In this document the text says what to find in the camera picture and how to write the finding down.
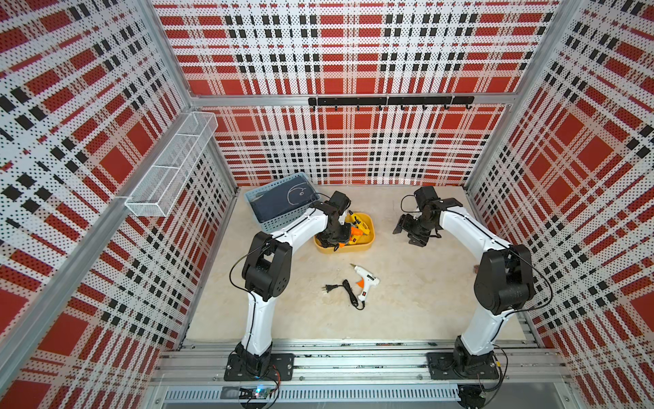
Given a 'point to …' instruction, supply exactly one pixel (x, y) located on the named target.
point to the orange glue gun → (353, 231)
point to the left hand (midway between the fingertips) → (346, 237)
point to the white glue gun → (367, 280)
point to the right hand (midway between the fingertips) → (404, 233)
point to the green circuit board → (255, 393)
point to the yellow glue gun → (358, 222)
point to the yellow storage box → (368, 220)
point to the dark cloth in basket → (283, 199)
